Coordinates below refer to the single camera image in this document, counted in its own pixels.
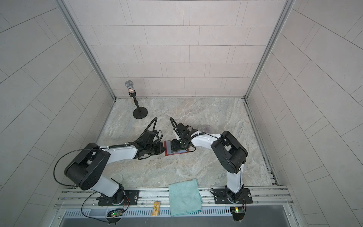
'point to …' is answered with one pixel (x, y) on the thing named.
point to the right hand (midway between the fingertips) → (173, 148)
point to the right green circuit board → (238, 212)
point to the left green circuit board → (116, 213)
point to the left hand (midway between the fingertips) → (169, 148)
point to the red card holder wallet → (168, 151)
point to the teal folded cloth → (185, 197)
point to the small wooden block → (156, 209)
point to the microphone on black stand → (139, 113)
